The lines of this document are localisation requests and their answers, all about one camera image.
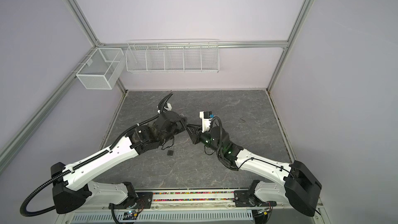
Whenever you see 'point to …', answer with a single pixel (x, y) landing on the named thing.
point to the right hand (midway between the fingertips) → (186, 127)
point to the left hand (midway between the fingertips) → (186, 122)
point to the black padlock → (170, 152)
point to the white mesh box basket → (100, 70)
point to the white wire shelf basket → (172, 56)
